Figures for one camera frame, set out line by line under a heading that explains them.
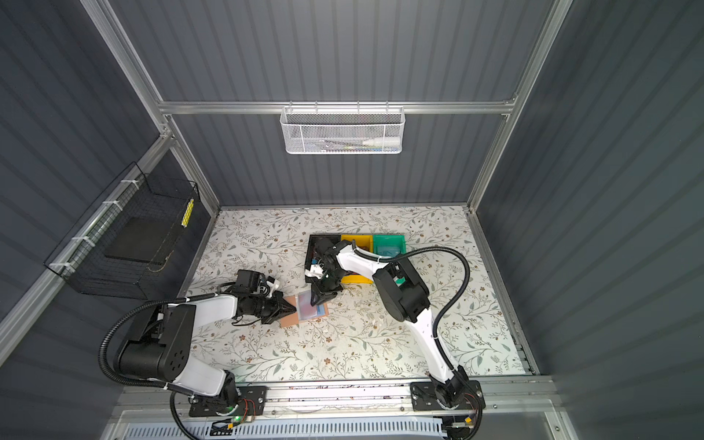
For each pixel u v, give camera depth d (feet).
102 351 1.36
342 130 4.06
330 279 2.71
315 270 2.96
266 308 2.63
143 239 2.32
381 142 2.84
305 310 2.94
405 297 1.91
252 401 2.37
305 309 2.97
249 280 2.52
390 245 3.37
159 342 1.48
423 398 2.41
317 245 2.75
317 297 2.78
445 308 1.89
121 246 2.32
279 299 2.71
